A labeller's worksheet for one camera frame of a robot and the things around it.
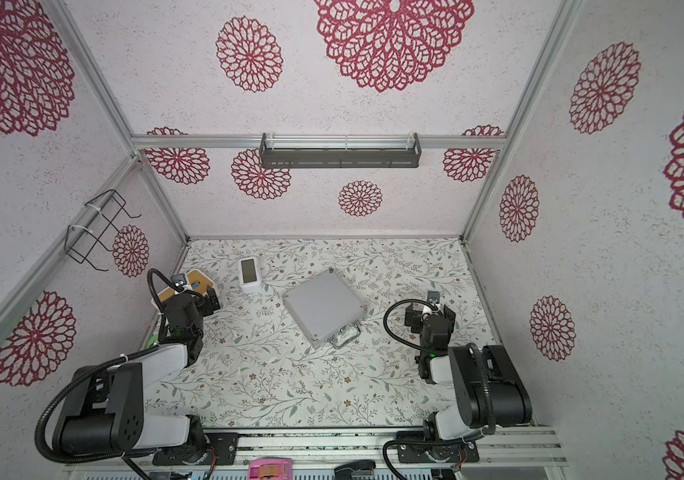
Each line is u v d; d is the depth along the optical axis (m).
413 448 0.73
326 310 0.94
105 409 0.43
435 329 0.72
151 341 0.97
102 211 0.79
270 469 0.68
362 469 0.70
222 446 0.73
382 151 0.92
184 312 0.68
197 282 0.98
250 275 1.04
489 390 0.42
